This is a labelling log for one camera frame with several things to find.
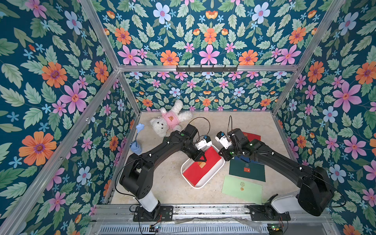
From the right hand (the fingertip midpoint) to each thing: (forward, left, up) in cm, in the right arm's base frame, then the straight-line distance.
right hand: (220, 151), depth 82 cm
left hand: (-5, +8, 0) cm, 9 cm away
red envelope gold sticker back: (+21, -25, -13) cm, 35 cm away
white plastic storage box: (-6, +17, -2) cm, 18 cm away
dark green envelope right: (-5, -20, -13) cm, 25 cm away
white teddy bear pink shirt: (+28, +34, -4) cm, 44 cm away
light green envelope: (-16, -14, -15) cm, 26 cm away
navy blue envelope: (-8, -12, +7) cm, 16 cm away
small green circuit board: (-34, -27, -16) cm, 46 cm away
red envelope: (-10, +12, -4) cm, 16 cm away
